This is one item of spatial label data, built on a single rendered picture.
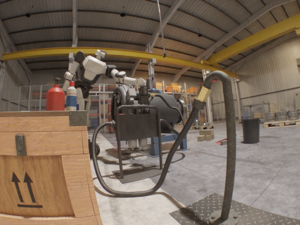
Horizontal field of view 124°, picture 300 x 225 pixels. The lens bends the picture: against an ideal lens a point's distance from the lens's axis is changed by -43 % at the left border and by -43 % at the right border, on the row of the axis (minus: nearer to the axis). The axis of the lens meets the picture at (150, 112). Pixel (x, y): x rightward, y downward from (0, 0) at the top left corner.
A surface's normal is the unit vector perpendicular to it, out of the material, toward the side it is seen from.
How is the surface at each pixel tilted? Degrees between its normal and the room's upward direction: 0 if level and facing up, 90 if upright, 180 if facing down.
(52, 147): 90
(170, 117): 112
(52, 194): 90
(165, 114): 104
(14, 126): 90
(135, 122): 90
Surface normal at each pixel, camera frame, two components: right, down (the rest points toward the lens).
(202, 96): -0.54, 0.29
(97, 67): 0.36, 0.23
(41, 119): 0.49, -0.10
